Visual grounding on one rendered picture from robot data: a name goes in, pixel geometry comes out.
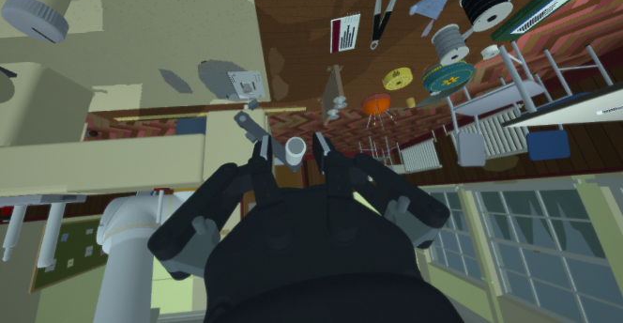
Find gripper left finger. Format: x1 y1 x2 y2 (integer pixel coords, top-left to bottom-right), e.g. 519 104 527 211
146 134 283 281

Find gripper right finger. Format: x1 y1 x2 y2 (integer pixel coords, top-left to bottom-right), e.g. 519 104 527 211
311 131 451 251

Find grey presser bar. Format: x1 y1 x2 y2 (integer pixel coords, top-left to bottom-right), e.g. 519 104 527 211
37 202 68 270

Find cream sewing machine body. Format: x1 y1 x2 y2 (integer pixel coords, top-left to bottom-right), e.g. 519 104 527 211
0 0 272 198

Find grey round knob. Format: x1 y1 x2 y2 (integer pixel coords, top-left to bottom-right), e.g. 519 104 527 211
0 0 70 45

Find white radiator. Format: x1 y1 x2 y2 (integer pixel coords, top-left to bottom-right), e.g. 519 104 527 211
398 139 444 174
448 107 531 161

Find green framed window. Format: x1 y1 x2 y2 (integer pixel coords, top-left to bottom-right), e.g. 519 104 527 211
424 190 494 296
474 185 623 323

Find grey cushion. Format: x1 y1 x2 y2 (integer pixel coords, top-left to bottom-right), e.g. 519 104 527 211
455 131 487 168

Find orange pincushion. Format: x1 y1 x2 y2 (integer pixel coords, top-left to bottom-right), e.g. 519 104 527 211
360 92 392 117

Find grey lever with white cap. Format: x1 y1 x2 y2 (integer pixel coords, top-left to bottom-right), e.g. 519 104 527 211
233 110 308 173

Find yellow tape measure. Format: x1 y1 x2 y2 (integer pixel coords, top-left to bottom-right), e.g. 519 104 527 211
382 66 415 92

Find wooden rack with white bobbins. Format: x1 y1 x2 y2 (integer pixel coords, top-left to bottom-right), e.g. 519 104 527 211
320 64 348 126

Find teal round tin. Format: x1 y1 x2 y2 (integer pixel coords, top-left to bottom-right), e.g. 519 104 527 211
420 61 478 94

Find grey box with square plate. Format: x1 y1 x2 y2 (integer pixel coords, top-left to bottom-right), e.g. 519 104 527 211
196 59 266 102

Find green notice board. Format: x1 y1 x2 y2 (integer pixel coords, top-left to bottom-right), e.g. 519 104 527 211
28 216 111 295

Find grey thread spool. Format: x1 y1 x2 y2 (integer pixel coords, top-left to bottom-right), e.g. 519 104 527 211
430 23 471 67

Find grey and black scissors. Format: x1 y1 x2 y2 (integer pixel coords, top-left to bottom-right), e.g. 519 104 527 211
370 0 408 52

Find grey needle bar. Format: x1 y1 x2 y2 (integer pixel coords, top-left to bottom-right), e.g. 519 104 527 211
1 204 28 263

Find white table with dark edge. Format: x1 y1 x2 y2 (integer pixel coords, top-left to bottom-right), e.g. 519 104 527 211
502 81 623 130

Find black thread spool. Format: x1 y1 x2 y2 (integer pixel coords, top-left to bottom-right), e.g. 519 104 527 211
459 0 515 34

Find green flat box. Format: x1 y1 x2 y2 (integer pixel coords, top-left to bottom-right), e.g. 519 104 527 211
490 0 585 42

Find white frame chair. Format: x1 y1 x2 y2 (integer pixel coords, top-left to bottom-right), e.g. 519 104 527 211
357 134 396 169

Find white frame stool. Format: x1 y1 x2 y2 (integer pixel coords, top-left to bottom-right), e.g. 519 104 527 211
445 39 615 131

